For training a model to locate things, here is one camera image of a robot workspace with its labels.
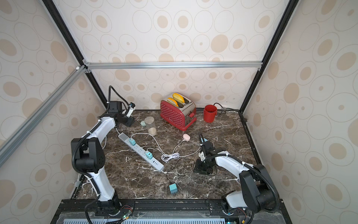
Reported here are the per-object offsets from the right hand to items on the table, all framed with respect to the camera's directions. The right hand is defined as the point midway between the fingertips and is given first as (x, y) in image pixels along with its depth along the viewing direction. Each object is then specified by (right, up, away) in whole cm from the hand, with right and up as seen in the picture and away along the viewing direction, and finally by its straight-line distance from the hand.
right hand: (199, 170), depth 85 cm
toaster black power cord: (+26, +42, +35) cm, 61 cm away
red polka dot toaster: (-12, +34, +12) cm, 38 cm away
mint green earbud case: (-42, +29, +25) cm, 56 cm away
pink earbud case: (-8, +19, +15) cm, 25 cm away
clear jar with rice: (-33, +27, +14) cm, 45 cm away
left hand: (-45, +34, +10) cm, 57 cm away
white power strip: (-37, +10, +7) cm, 39 cm away
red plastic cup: (+10, +37, +20) cm, 44 cm away
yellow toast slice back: (-13, +48, +15) cm, 52 cm away
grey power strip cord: (-75, -4, 0) cm, 75 cm away
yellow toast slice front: (-17, +44, +12) cm, 49 cm away
